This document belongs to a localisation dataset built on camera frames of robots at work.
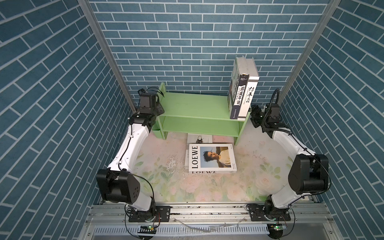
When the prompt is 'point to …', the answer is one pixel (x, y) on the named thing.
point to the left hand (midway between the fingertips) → (157, 104)
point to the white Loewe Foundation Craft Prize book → (212, 158)
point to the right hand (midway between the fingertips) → (245, 109)
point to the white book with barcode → (198, 138)
